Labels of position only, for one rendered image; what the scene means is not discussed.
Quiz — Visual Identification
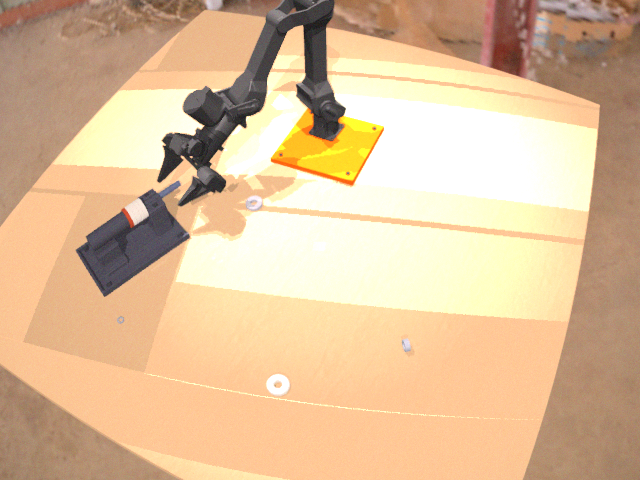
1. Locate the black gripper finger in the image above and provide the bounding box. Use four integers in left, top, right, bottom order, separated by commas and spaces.
156, 145, 184, 183
177, 175, 216, 206

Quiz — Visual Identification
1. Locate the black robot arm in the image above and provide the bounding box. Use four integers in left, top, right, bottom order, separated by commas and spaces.
169, 0, 346, 162

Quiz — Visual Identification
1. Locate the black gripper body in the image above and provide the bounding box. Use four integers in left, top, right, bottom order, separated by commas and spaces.
162, 126, 226, 193

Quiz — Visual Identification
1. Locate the grey metal washer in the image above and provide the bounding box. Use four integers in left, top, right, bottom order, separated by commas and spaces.
245, 196, 263, 211

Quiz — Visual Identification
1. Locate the light blue cylinder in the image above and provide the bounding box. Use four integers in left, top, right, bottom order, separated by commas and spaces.
158, 180, 181, 198

